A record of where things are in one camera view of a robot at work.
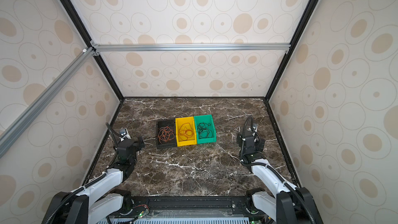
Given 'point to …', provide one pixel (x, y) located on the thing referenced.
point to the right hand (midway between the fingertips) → (253, 135)
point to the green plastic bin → (207, 118)
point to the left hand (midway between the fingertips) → (134, 134)
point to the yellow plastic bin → (179, 122)
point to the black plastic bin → (163, 123)
